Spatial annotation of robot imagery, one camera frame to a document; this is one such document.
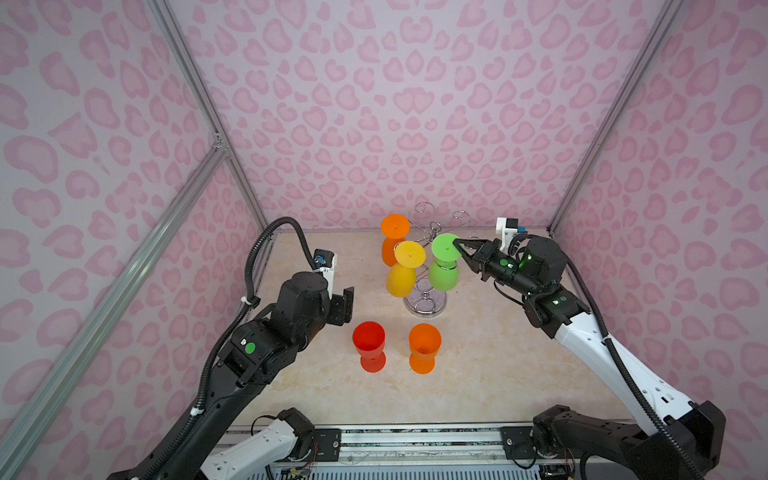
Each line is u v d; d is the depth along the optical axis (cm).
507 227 65
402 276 76
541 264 52
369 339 76
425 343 77
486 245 63
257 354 40
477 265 63
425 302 101
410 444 75
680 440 36
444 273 76
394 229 76
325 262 54
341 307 56
